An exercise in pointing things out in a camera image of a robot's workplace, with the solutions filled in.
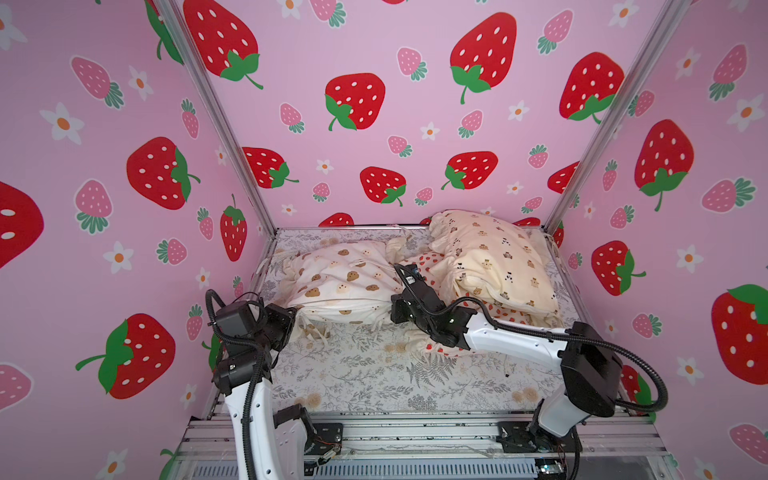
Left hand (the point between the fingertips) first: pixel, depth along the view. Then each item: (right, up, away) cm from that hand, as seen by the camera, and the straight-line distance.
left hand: (296, 305), depth 74 cm
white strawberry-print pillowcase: (+36, +8, +21) cm, 42 cm away
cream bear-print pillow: (+55, +10, +12) cm, 57 cm away
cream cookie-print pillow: (+12, +5, +12) cm, 17 cm away
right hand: (+23, 0, +6) cm, 24 cm away
